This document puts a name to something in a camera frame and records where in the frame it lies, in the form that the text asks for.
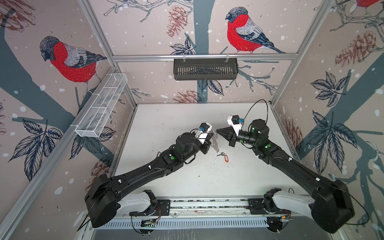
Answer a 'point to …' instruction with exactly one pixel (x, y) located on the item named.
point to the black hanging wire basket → (206, 69)
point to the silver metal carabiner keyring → (213, 141)
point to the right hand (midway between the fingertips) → (217, 132)
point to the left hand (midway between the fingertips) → (213, 134)
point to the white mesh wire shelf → (93, 120)
